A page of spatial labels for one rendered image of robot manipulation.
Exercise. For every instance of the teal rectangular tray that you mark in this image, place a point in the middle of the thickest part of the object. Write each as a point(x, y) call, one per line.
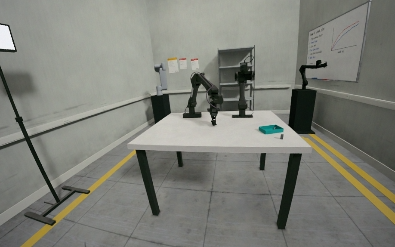
point(270, 129)

